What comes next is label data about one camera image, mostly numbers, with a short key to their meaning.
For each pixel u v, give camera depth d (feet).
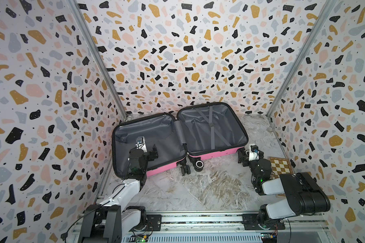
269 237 2.34
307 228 2.45
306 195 1.51
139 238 2.31
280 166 3.02
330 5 2.31
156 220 2.45
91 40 2.62
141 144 2.49
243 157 2.72
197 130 3.60
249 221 2.43
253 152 2.51
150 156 2.55
